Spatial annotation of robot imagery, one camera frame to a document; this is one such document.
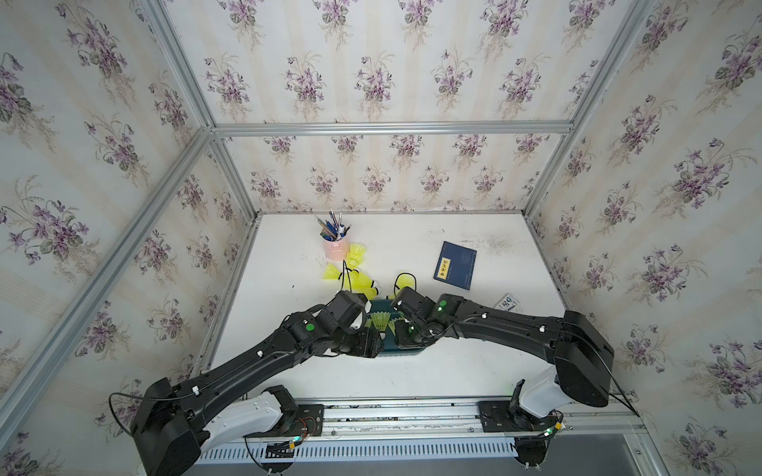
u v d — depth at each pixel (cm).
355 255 101
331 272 99
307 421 72
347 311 59
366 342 65
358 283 96
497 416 73
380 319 86
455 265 105
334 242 98
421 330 61
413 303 63
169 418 38
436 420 75
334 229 102
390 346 73
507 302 93
